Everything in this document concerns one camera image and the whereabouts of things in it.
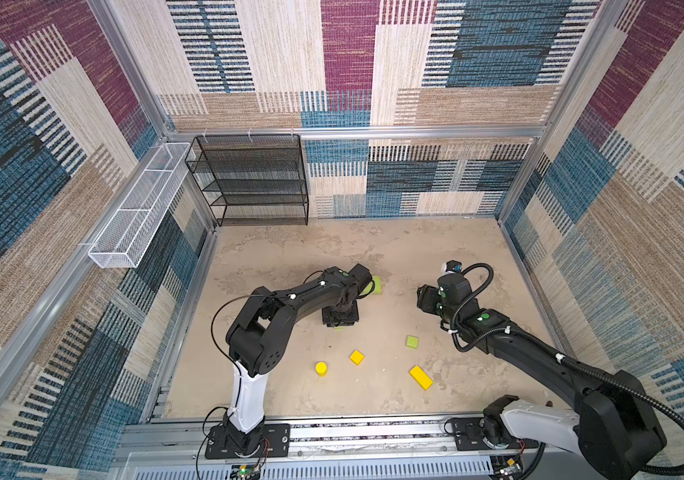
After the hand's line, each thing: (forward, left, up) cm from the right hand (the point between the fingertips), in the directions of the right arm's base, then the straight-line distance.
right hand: (427, 296), depth 86 cm
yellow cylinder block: (-16, +30, -9) cm, 36 cm away
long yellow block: (-19, +3, -11) cm, 22 cm away
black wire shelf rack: (+46, +56, +9) cm, 72 cm away
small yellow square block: (-13, +21, -11) cm, 27 cm away
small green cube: (-9, +4, -10) cm, 14 cm away
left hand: (-2, +23, -9) cm, 25 cm away
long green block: (+10, +12, -9) cm, 18 cm away
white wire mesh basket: (+8, +75, +23) cm, 79 cm away
